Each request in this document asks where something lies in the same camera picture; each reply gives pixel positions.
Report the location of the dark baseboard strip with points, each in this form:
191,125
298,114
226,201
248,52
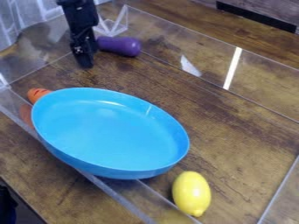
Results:
266,20

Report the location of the white tiled cloth backdrop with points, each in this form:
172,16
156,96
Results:
19,14

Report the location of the orange toy carrot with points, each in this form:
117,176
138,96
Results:
33,95

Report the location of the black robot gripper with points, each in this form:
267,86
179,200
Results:
81,17

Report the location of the yellow toy lemon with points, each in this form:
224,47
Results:
191,193

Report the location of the blue round plastic tray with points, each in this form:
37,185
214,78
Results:
108,134

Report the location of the clear acrylic enclosure wall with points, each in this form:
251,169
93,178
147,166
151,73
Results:
234,98

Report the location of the purple toy eggplant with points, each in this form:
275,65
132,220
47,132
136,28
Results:
121,45

